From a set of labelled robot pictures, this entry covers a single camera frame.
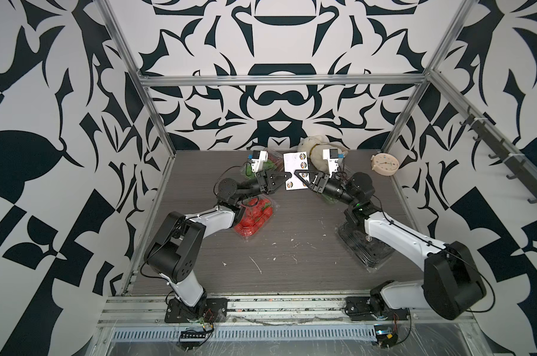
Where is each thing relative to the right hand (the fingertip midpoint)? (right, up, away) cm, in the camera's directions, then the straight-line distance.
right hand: (296, 173), depth 69 cm
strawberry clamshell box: (-13, -15, +24) cm, 31 cm away
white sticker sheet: (-1, +4, +2) cm, 4 cm away
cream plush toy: (+14, +14, +42) cm, 47 cm away
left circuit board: (-34, -54, +3) cm, 64 cm away
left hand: (-2, 0, -1) cm, 3 cm away
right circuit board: (+28, -52, +2) cm, 59 cm away
